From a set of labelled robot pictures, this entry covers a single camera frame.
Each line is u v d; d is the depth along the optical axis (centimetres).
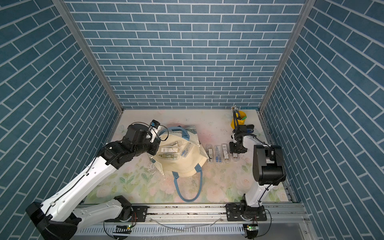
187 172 84
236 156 93
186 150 96
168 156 91
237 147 83
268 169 49
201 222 72
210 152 94
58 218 38
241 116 102
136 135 51
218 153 95
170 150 91
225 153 94
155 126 63
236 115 98
